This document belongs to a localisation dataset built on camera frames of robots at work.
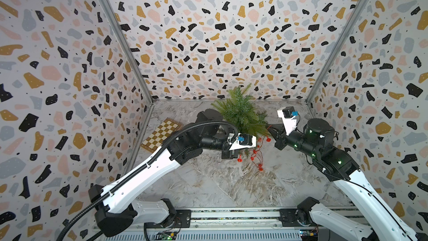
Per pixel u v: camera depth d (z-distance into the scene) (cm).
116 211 38
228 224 73
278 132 58
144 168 40
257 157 80
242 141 46
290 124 54
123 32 86
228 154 49
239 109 76
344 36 89
